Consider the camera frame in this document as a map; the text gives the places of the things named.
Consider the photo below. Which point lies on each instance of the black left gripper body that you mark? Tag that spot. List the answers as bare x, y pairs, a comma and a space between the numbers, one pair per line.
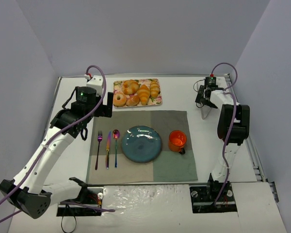
108, 104

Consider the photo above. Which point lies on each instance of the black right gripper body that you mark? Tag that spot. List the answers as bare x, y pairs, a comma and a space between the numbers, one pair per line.
204, 97

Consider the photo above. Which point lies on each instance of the large striped croissant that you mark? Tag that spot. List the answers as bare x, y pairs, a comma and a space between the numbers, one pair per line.
144, 94

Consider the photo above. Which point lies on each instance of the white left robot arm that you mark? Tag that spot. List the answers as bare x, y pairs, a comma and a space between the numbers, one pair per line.
27, 191

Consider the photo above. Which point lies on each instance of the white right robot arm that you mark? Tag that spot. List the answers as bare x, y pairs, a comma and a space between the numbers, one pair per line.
232, 128

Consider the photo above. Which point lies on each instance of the twisted round bread roll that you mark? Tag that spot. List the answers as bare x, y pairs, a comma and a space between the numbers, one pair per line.
130, 87

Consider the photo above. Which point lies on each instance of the iridescent fork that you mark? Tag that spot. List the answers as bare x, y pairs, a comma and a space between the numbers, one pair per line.
99, 139

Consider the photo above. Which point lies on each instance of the iridescent spoon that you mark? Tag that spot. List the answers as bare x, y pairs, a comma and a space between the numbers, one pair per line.
116, 135

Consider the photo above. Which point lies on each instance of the brown oval bun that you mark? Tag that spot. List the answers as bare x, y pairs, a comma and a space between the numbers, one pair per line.
132, 100

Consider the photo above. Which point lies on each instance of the floral rectangular tray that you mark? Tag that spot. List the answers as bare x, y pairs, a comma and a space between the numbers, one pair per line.
118, 87

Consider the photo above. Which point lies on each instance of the iridescent knife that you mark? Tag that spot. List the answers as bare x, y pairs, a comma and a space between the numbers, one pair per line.
108, 143

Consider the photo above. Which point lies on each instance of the orange enamel mug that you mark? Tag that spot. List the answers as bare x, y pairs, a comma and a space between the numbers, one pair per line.
177, 141

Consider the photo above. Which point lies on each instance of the blue ceramic plate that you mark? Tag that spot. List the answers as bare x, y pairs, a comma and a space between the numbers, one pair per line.
141, 144

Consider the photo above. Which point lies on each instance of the small striped croissant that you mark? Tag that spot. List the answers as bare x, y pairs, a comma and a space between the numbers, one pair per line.
154, 89

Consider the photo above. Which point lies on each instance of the grey patchwork placemat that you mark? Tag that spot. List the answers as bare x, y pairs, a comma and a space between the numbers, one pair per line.
168, 167

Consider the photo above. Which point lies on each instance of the ring bagel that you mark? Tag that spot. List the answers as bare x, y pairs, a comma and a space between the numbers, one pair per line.
119, 99

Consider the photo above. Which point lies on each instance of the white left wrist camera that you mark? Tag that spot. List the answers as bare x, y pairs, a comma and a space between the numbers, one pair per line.
95, 82

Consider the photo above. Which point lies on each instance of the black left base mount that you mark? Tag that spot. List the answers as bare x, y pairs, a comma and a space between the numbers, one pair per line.
76, 207

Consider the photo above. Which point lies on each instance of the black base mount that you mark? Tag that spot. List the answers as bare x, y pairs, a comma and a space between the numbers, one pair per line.
202, 200
76, 207

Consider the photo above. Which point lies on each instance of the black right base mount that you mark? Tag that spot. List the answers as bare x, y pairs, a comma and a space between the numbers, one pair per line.
202, 200

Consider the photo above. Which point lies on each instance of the aluminium rail frame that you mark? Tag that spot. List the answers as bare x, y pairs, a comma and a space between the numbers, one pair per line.
258, 168

